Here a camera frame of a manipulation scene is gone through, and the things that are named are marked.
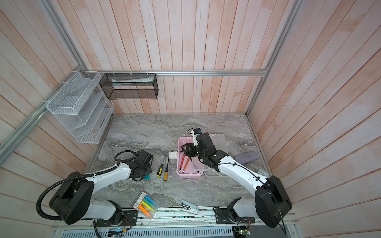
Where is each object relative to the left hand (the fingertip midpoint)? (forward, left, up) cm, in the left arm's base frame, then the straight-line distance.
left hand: (147, 172), depth 89 cm
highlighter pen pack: (-18, -3, +2) cm, 19 cm away
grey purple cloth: (+9, -62, +3) cm, 63 cm away
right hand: (+9, -24, +16) cm, 30 cm away
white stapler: (-19, -26, +2) cm, 32 cm away
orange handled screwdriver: (-1, -12, +1) cm, 12 cm away
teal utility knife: (-4, -1, +2) cm, 5 cm away
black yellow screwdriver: (+1, -8, +2) cm, 9 cm away
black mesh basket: (+54, +16, +25) cm, 62 cm away
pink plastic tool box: (+4, -25, +1) cm, 25 cm away
